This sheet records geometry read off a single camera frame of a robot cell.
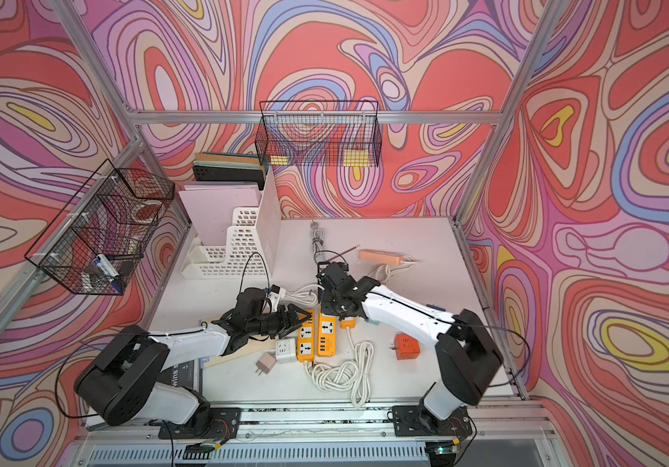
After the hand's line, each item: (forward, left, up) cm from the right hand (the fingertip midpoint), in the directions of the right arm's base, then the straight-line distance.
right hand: (332, 312), depth 85 cm
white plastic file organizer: (+18, +24, +10) cm, 31 cm away
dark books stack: (+42, +32, +23) cm, 58 cm away
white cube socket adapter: (-10, +13, -3) cm, 17 cm away
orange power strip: (0, -6, -8) cm, 10 cm away
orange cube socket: (-10, -21, -3) cm, 23 cm away
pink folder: (+30, +38, +16) cm, 51 cm away
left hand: (-2, +7, -1) cm, 7 cm away
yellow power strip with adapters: (-7, +2, -1) cm, 7 cm away
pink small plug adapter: (-12, +20, -6) cm, 24 cm away
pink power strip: (+26, -18, -7) cm, 32 cm away
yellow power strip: (-6, +8, -5) cm, 11 cm away
